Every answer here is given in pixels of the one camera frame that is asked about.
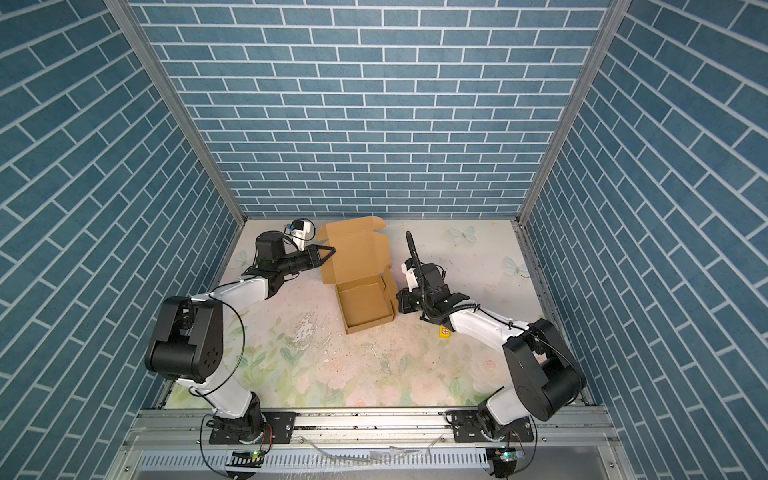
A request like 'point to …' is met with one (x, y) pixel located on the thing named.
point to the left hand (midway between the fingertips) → (334, 250)
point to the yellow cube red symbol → (444, 332)
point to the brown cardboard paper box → (360, 270)
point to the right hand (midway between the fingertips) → (394, 293)
